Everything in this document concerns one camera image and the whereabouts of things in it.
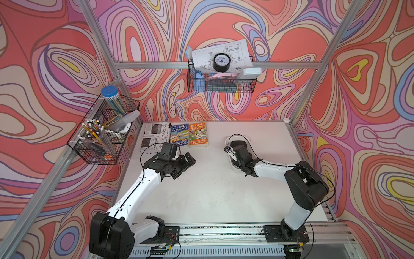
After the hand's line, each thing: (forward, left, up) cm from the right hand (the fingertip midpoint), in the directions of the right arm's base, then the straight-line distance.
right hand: (242, 155), depth 96 cm
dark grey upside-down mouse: (-5, +5, +17) cm, 18 cm away
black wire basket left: (0, +63, +28) cm, 69 cm away
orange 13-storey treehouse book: (+19, +27, -1) cm, 33 cm away
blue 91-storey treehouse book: (+20, +40, -2) cm, 45 cm away
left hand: (-11, +29, +11) cm, 33 cm away
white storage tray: (+12, +3, +3) cm, 12 cm away
